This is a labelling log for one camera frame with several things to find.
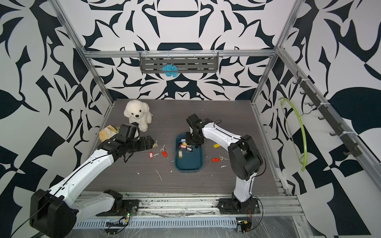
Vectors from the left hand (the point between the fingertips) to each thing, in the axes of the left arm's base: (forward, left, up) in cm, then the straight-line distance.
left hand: (147, 140), depth 83 cm
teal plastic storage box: (-4, -22, -16) cm, 28 cm away
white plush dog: (+18, +8, +3) cm, 20 cm away
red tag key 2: (-1, -8, -14) cm, 16 cm away
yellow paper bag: (+12, +29, -9) cm, 32 cm away
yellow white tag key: (-3, -18, -14) cm, 23 cm away
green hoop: (-17, -73, +8) cm, 75 cm away
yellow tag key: (+3, -41, -14) cm, 43 cm away
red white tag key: (-3, 0, -14) cm, 14 cm away
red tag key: (-7, -38, -13) cm, 41 cm away
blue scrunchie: (+37, -13, +19) cm, 43 cm away
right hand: (+3, -23, -7) cm, 24 cm away
